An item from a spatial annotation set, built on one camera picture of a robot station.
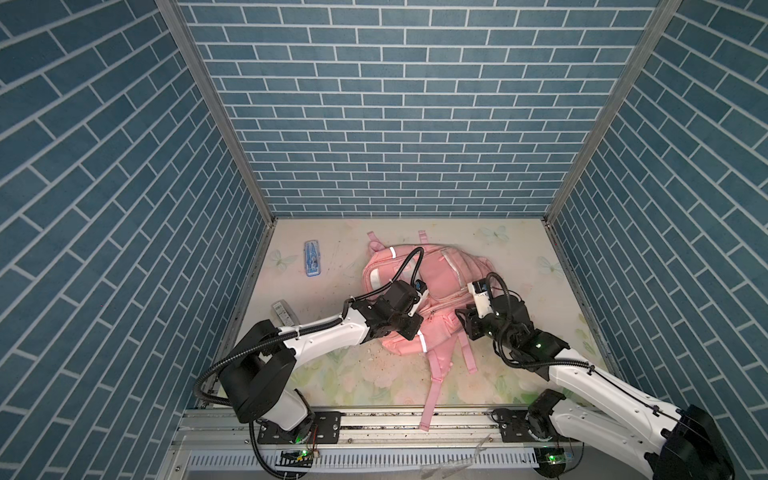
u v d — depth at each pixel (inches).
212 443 28.8
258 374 16.9
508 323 23.5
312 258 42.5
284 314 36.8
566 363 21.3
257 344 17.0
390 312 25.3
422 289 29.8
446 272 36.0
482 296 27.8
